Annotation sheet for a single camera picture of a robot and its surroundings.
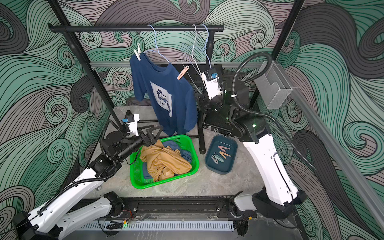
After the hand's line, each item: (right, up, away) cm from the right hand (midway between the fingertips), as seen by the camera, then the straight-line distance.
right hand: (201, 90), depth 57 cm
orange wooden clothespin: (+17, -34, +35) cm, 52 cm away
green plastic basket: (-4, -26, +33) cm, 42 cm away
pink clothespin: (+17, -30, +38) cm, 51 cm away
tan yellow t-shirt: (-19, -35, +22) cm, 46 cm away
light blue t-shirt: (-14, -28, +30) cm, 43 cm away
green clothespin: (+13, -35, +33) cm, 50 cm away
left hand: (-19, -14, +7) cm, 25 cm away
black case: (+14, -13, +44) cm, 47 cm away
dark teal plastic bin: (+19, -26, +42) cm, 53 cm away
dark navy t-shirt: (-14, -3, +20) cm, 25 cm away
